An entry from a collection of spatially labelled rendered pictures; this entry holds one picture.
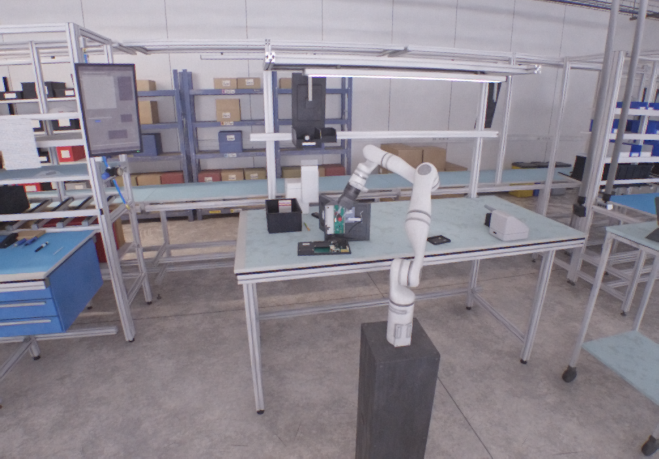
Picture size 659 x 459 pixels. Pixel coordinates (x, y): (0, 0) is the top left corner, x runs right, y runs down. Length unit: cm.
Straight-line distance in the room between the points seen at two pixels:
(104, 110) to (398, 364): 194
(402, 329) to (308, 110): 260
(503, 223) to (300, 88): 226
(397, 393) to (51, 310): 178
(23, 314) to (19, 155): 98
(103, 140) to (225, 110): 318
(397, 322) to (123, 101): 184
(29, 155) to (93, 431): 168
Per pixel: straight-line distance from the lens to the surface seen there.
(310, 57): 191
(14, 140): 276
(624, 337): 294
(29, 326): 241
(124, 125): 230
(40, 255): 245
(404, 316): 132
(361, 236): 188
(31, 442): 266
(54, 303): 228
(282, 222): 198
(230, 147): 531
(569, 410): 267
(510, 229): 207
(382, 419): 152
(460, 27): 685
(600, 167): 385
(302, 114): 353
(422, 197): 136
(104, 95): 225
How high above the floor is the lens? 171
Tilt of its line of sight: 18 degrees down
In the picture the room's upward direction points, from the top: straight up
